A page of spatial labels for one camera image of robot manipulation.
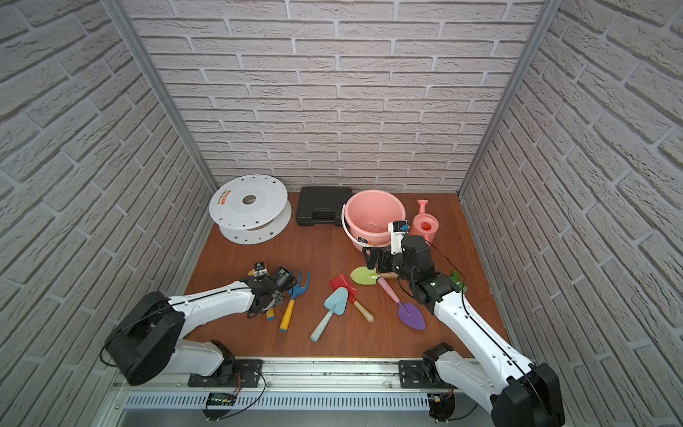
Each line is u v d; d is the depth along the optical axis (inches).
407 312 33.6
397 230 26.8
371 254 27.1
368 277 36.7
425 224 37.1
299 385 28.7
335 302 34.4
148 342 16.6
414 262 22.9
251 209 39.8
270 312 32.4
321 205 43.8
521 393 15.1
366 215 37.7
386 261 26.9
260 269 31.4
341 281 36.2
